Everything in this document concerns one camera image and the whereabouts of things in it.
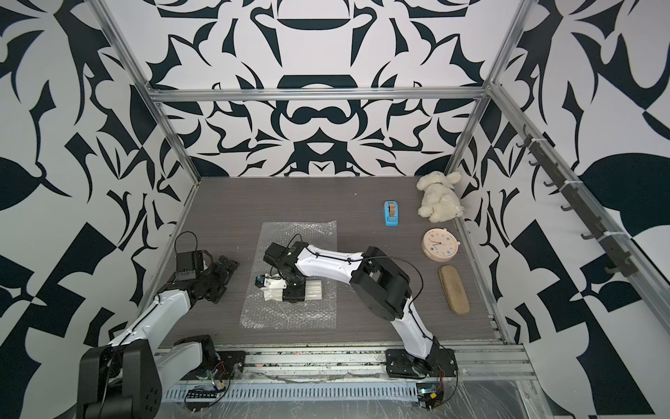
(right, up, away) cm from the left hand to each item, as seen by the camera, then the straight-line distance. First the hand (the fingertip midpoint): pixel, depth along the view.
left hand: (231, 269), depth 89 cm
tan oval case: (+74, -6, -3) cm, 74 cm away
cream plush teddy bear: (+75, +23, +10) cm, 79 cm away
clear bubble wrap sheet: (+10, -12, -6) cm, 17 cm away
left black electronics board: (-2, -32, -17) cm, 36 cm away
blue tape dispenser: (+57, +19, +16) cm, 62 cm away
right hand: (+21, -5, -1) cm, 21 cm away
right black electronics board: (+60, -30, -18) cm, 70 cm away
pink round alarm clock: (+73, +7, +7) cm, 74 cm away
